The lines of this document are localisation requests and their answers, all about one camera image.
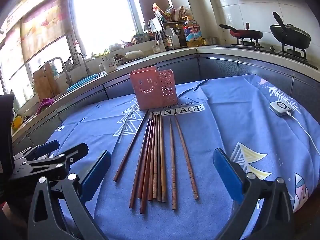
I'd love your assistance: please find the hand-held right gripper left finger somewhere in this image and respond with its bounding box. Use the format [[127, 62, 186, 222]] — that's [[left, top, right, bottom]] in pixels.
[[28, 150, 112, 240]]

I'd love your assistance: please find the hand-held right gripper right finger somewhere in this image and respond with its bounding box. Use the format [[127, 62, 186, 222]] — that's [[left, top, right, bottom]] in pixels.
[[212, 147, 294, 240]]

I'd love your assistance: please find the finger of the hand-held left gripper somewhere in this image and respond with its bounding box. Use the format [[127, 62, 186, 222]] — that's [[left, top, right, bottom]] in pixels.
[[15, 140, 60, 162], [10, 143, 89, 188]]

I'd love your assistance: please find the row of wooden chopsticks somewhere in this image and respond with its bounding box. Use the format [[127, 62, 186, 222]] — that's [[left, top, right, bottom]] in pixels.
[[113, 109, 199, 214]]

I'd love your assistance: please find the pink plastic utensil holder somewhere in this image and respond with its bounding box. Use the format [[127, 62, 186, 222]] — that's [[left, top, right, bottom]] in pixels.
[[129, 65, 177, 111]]

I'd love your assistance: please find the yellow plastic container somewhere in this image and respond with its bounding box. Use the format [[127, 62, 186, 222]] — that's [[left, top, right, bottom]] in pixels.
[[12, 115, 24, 130]]

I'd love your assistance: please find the blue printed tablecloth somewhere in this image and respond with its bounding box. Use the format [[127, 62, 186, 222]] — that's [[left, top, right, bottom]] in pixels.
[[46, 74, 320, 240]]

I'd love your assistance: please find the pink dish cloth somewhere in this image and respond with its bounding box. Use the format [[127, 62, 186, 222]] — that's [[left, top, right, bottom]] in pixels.
[[37, 98, 55, 115]]

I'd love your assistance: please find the thin grey metal chopstick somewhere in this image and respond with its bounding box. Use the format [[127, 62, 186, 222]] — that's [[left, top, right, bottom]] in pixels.
[[117, 115, 129, 144]]

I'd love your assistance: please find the wooden cutting board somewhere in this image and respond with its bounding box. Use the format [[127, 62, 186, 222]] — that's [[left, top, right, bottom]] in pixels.
[[32, 64, 59, 102]]

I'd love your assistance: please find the steel kitchen faucet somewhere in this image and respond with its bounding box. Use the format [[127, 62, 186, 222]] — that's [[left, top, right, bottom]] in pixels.
[[45, 57, 72, 85], [67, 52, 90, 77]]

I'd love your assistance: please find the blue plastic sink tray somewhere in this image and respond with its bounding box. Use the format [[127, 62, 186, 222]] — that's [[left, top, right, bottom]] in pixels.
[[66, 73, 98, 92]]

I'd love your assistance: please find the blue dish soap bottle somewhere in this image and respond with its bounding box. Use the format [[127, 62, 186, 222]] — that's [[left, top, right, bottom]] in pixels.
[[50, 61, 60, 77]]

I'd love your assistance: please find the white printed mug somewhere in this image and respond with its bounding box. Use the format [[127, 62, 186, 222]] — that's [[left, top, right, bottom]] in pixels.
[[99, 58, 117, 73]]

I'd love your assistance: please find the white dish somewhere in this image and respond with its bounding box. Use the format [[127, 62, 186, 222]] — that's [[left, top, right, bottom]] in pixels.
[[125, 50, 144, 59]]

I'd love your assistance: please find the black gas stove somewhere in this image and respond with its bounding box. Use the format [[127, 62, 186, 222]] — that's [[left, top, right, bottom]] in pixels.
[[216, 37, 320, 69]]

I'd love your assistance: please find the row of spice jars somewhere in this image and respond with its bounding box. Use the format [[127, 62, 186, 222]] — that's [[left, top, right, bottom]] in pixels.
[[132, 31, 155, 44]]

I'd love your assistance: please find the yellow cooking oil bottle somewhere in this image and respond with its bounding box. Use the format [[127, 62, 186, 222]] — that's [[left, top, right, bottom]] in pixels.
[[184, 20, 202, 47]]

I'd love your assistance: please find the red frying pan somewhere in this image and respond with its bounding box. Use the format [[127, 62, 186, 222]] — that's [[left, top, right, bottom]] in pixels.
[[219, 22, 263, 39]]

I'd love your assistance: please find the black wok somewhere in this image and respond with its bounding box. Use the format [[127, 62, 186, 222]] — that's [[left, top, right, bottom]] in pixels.
[[269, 12, 312, 49]]

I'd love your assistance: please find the pile of food packets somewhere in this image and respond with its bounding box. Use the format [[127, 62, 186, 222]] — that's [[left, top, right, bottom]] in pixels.
[[152, 2, 193, 22]]

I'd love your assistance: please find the dark cardboard sheet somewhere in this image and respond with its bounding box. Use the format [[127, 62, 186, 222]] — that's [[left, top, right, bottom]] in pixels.
[[136, 0, 167, 24]]

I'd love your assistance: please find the white cable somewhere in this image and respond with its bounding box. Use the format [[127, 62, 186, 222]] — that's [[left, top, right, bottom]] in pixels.
[[287, 110, 320, 157]]

